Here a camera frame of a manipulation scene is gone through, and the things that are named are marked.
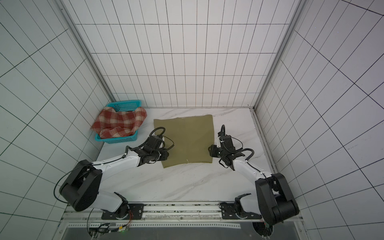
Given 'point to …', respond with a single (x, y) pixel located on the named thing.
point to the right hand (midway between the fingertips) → (211, 147)
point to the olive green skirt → (192, 137)
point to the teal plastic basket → (121, 106)
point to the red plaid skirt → (110, 123)
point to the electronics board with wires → (97, 233)
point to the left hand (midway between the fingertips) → (166, 158)
